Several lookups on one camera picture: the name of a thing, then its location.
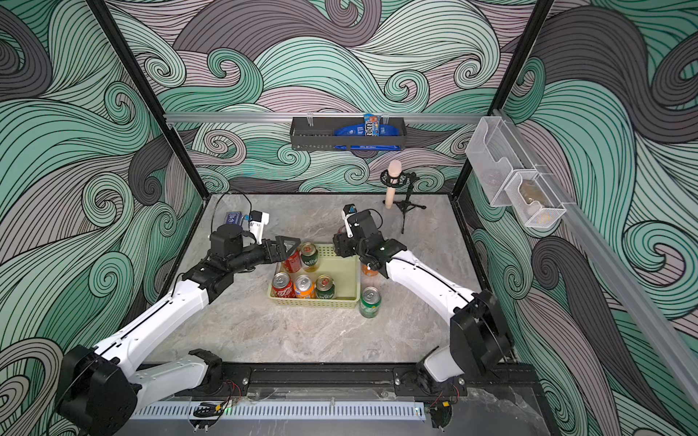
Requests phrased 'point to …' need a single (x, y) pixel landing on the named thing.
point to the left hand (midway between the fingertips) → (292, 239)
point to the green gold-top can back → (309, 253)
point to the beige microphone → (394, 170)
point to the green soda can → (370, 302)
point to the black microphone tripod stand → (400, 180)
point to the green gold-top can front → (325, 287)
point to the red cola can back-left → (293, 263)
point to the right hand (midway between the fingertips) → (347, 236)
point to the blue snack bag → (359, 131)
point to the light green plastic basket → (344, 272)
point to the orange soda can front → (304, 287)
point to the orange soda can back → (369, 272)
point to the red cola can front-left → (282, 286)
